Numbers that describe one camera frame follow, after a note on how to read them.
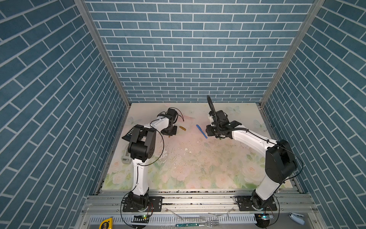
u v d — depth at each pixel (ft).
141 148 1.84
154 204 2.42
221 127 2.27
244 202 2.42
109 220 2.22
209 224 2.23
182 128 3.45
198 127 3.47
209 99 2.32
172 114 2.82
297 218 2.27
